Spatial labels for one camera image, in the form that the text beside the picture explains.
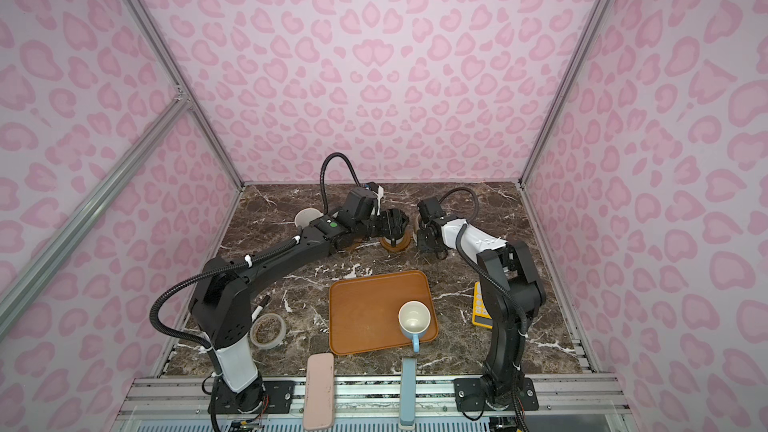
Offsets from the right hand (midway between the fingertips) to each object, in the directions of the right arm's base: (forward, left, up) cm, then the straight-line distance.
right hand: (430, 240), depth 97 cm
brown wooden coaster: (+1, +8, -4) cm, 9 cm away
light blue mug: (-24, +5, -3) cm, 25 cm away
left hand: (-2, +9, +15) cm, 18 cm away
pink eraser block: (-47, +28, -2) cm, 54 cm away
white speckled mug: (+7, +41, +3) cm, 42 cm away
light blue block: (-41, +7, -3) cm, 42 cm away
